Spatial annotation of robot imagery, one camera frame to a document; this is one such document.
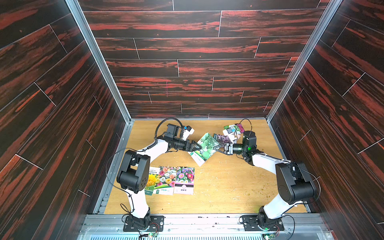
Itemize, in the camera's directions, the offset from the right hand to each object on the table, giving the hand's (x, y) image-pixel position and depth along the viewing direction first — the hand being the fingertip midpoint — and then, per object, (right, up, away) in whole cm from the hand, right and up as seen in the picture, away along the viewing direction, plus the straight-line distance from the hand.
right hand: (215, 147), depth 84 cm
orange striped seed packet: (+9, +9, -5) cm, 14 cm away
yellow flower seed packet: (-36, -22, +3) cm, 42 cm away
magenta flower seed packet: (+26, +10, +29) cm, 40 cm away
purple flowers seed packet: (+8, +4, +23) cm, 24 cm away
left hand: (-9, -1, +4) cm, 10 cm away
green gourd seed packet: (-7, -5, 0) cm, 8 cm away
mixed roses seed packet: (-29, -21, +5) cm, 36 cm away
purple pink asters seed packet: (-18, -21, +5) cm, 27 cm away
